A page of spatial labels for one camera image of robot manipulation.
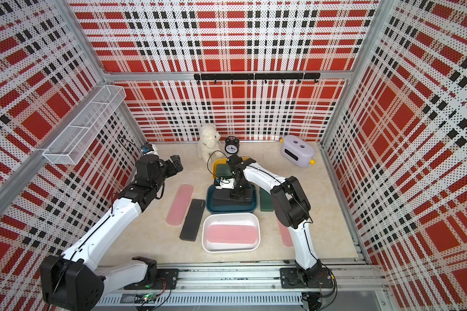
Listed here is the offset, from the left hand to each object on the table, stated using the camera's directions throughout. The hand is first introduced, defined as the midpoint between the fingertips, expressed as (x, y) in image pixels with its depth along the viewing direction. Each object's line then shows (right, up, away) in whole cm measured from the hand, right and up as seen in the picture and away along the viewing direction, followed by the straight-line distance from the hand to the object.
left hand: (173, 160), depth 81 cm
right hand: (+28, -15, +13) cm, 34 cm away
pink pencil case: (-1, -22, +13) cm, 25 cm away
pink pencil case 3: (+25, -30, -3) cm, 39 cm away
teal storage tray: (+14, -23, +9) cm, 28 cm away
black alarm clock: (+23, +9, +30) cm, 39 cm away
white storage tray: (+26, -27, +7) cm, 38 cm away
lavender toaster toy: (+59, +5, +24) cm, 64 cm away
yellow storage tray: (+18, -1, +24) cm, 30 cm away
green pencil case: (+19, -6, +22) cm, 30 cm away
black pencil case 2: (+20, -17, +6) cm, 27 cm away
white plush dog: (+12, +7, +21) cm, 25 cm away
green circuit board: (-6, -50, -12) cm, 52 cm away
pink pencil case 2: (+49, -34, +4) cm, 59 cm away
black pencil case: (+6, -30, +4) cm, 31 cm away
